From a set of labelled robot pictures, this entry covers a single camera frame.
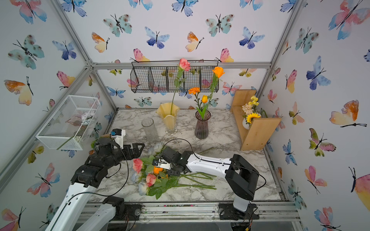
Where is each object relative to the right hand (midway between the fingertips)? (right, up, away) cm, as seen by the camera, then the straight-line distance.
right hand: (171, 162), depth 82 cm
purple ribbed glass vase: (+18, +18, +14) cm, 29 cm away
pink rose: (-17, 0, -7) cm, 18 cm away
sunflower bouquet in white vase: (+48, +28, +6) cm, 56 cm away
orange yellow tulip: (+19, +36, +2) cm, 41 cm away
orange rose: (-8, -4, 0) cm, 9 cm away
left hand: (-15, +12, -9) cm, 21 cm away
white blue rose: (-15, -12, -5) cm, 20 cm away
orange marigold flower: (+13, +41, +1) cm, 43 cm away
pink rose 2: (-10, -8, -6) cm, 14 cm away
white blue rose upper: (-10, +6, +8) cm, 15 cm away
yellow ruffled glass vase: (-2, +24, +9) cm, 26 cm away
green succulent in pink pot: (-46, +10, +3) cm, 47 cm away
